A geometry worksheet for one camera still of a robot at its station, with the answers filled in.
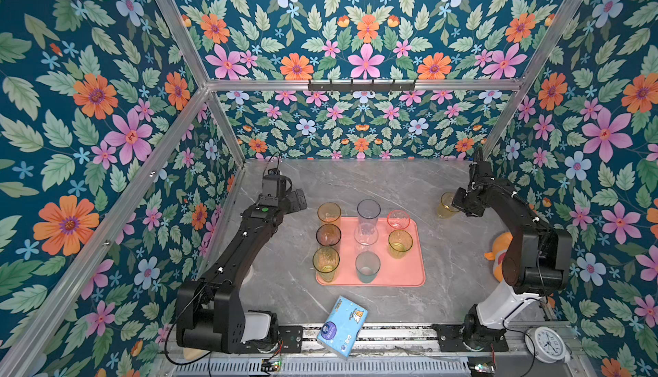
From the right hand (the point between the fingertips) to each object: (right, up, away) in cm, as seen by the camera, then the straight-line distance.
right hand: (460, 204), depth 92 cm
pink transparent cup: (-22, -6, +3) cm, 23 cm away
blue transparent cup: (-34, -2, -5) cm, 35 cm away
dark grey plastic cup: (-48, -10, -6) cm, 49 cm away
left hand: (-60, +5, -8) cm, 60 cm away
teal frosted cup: (-35, -19, -10) cm, 41 cm away
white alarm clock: (+14, -37, -23) cm, 46 cm away
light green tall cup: (-49, -18, -10) cm, 53 cm away
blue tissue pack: (-43, -33, -21) cm, 58 cm away
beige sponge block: (-83, -38, -25) cm, 95 cm away
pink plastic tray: (-30, -18, -2) cm, 35 cm away
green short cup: (-22, -14, +1) cm, 27 cm away
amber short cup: (-7, -2, -3) cm, 8 cm away
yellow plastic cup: (-48, -3, -4) cm, 48 cm away
